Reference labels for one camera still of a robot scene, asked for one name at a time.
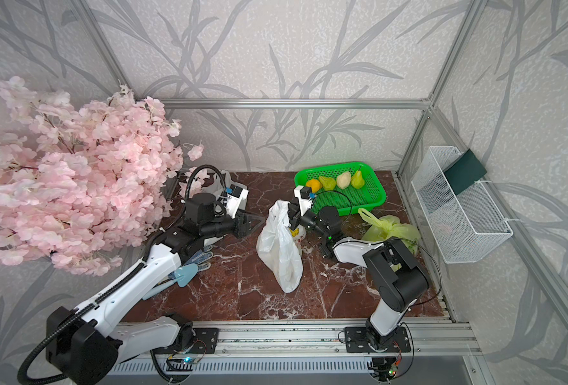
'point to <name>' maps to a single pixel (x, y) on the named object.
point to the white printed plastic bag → (217, 185)
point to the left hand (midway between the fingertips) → (260, 219)
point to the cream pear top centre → (343, 180)
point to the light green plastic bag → (389, 226)
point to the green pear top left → (328, 183)
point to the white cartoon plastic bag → (280, 247)
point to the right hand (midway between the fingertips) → (279, 202)
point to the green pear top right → (357, 180)
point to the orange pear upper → (314, 184)
